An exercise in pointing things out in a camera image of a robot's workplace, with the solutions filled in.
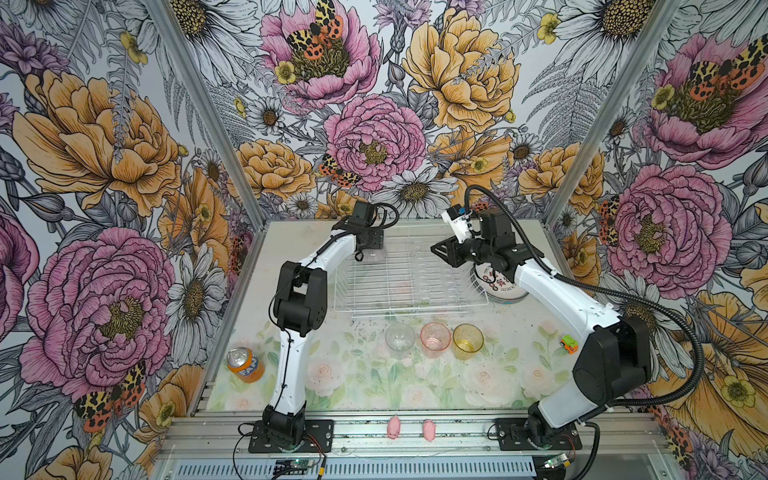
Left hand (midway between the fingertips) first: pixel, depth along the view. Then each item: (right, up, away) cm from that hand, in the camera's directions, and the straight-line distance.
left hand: (369, 244), depth 104 cm
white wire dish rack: (+13, -12, +1) cm, 17 cm away
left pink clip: (+8, -46, -29) cm, 55 cm away
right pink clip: (+17, -46, -29) cm, 57 cm away
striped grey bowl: (+2, -4, +1) cm, 5 cm away
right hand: (+20, -3, -21) cm, 30 cm away
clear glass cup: (+10, -27, -15) cm, 33 cm away
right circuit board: (+46, -51, -32) cm, 76 cm away
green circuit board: (-15, -52, -33) cm, 64 cm away
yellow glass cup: (+30, -28, -14) cm, 44 cm away
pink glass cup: (+20, -28, -14) cm, 37 cm away
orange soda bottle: (-29, -30, -28) cm, 50 cm away
